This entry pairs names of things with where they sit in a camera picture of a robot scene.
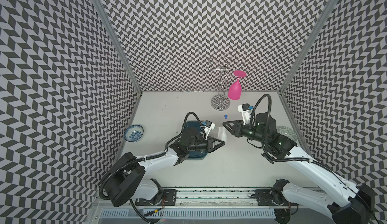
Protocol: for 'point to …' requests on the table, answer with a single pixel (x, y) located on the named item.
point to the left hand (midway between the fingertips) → (223, 145)
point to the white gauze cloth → (222, 133)
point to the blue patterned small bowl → (133, 132)
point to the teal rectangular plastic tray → (195, 156)
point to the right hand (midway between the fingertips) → (224, 126)
